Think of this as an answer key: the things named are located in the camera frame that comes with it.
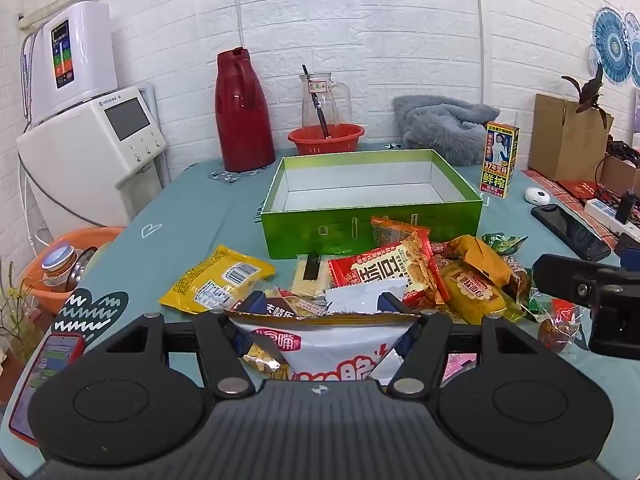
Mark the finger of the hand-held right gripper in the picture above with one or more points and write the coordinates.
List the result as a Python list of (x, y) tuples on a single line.
[(565, 275)]

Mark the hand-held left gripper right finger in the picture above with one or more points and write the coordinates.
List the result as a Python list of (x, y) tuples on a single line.
[(389, 303)]

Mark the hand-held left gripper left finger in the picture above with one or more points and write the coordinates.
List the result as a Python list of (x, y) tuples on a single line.
[(255, 302)]

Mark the red cracker snack packet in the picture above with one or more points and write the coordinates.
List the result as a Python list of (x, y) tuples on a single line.
[(380, 270)]

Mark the yellow snack packet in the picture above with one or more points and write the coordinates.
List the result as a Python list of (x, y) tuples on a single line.
[(215, 280)]

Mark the large white snack bag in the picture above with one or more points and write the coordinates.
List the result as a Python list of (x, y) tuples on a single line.
[(325, 355)]

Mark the green gift box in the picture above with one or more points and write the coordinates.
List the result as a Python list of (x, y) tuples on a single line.
[(350, 230)]

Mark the yellow bread packet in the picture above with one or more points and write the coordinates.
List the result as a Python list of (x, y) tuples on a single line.
[(475, 295)]

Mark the dark brown snack packet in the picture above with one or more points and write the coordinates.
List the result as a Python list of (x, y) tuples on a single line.
[(280, 308)]

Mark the white foil packet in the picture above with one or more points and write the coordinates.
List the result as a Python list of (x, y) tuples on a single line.
[(360, 300)]

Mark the black smartphone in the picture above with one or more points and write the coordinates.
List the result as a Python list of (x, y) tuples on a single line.
[(570, 232)]

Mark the pale cracker packet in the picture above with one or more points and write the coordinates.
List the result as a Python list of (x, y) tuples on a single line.
[(300, 282)]

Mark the small brown snack pouch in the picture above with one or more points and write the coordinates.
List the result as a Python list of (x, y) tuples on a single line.
[(555, 335)]

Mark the green candy packet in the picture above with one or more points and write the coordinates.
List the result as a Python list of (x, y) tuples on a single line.
[(505, 244)]

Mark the orange snack packet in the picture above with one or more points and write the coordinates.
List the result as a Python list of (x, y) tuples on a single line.
[(395, 232)]

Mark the white power strip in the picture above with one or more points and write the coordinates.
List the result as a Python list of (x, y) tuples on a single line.
[(602, 212)]

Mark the white round device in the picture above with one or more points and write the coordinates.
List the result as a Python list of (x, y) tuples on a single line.
[(537, 196)]

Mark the orange-yellow folded packet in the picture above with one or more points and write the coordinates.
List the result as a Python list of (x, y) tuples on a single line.
[(482, 257)]

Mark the red booklet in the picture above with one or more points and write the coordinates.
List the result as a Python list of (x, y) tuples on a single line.
[(580, 189)]

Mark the black power adapter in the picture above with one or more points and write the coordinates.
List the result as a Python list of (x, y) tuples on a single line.
[(625, 207)]

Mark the pink snack packet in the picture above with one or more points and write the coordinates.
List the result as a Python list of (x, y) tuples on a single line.
[(457, 366)]

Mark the plaid cloth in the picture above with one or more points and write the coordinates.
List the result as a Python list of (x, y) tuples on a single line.
[(542, 180)]

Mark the small cardboard box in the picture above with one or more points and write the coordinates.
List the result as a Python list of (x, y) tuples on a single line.
[(620, 175)]

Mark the yellow juice carton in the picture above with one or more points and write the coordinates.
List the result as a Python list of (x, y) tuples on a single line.
[(497, 170)]

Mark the large cardboard box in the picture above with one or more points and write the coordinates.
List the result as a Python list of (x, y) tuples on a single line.
[(560, 140)]

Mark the teal tablecloth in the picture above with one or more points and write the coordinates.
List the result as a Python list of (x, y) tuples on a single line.
[(150, 200)]

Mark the red plastic colander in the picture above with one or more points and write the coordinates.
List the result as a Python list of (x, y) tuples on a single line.
[(325, 142)]

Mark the steel bowl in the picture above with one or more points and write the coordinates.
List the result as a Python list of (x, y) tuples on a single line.
[(85, 267)]

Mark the red thermos jug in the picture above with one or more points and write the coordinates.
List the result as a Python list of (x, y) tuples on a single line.
[(242, 120)]

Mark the purple leaf plant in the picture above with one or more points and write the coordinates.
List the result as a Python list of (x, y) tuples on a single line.
[(592, 92)]

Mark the grey fluffy cloth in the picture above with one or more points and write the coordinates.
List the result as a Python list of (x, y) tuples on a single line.
[(445, 125)]

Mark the orange plastic basin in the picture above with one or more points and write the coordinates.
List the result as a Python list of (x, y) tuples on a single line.
[(75, 236)]

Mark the glass jar with lid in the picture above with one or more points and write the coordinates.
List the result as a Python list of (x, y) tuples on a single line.
[(57, 262)]

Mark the clear glass pitcher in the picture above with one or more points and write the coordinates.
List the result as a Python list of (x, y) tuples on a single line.
[(330, 105)]

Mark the black chopsticks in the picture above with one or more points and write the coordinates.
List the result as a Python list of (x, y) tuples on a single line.
[(318, 105)]

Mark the smartphone in red case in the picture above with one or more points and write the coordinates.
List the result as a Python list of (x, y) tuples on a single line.
[(47, 375)]

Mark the white appliance with screen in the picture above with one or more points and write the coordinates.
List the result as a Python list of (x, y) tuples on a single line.
[(75, 170)]

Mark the blue paper fan decoration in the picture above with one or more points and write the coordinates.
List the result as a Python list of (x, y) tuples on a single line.
[(612, 45)]

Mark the green potted plant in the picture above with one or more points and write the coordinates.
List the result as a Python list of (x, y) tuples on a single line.
[(15, 330)]

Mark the white water ionizer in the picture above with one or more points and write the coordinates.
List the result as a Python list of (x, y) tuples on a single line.
[(85, 50)]

